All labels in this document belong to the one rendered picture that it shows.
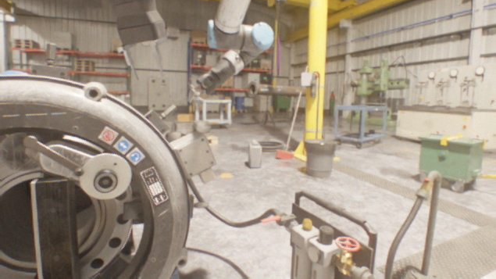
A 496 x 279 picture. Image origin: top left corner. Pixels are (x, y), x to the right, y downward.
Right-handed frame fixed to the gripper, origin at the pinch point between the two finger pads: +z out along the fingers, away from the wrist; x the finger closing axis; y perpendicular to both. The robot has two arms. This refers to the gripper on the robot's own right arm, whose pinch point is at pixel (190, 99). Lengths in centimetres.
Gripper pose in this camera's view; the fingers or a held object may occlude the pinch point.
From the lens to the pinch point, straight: 99.4
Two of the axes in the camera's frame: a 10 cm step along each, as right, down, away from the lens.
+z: -6.8, 6.7, -2.9
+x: 6.6, 7.4, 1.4
